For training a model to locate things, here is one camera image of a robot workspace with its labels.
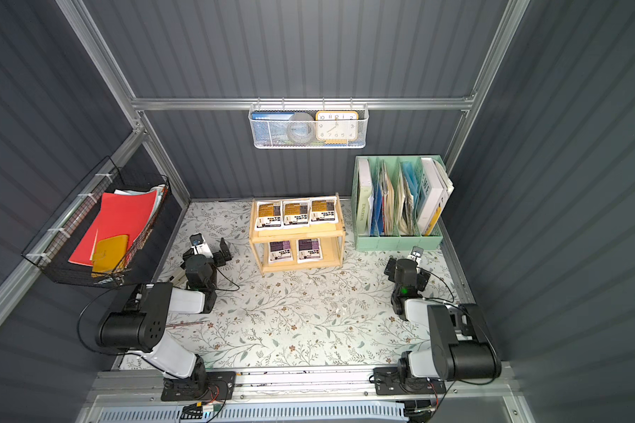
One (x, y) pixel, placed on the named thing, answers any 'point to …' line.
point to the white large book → (437, 187)
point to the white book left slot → (364, 191)
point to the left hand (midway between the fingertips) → (206, 242)
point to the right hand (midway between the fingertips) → (415, 264)
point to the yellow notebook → (108, 254)
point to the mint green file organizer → (397, 202)
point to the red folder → (120, 213)
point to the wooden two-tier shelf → (331, 235)
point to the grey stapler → (179, 277)
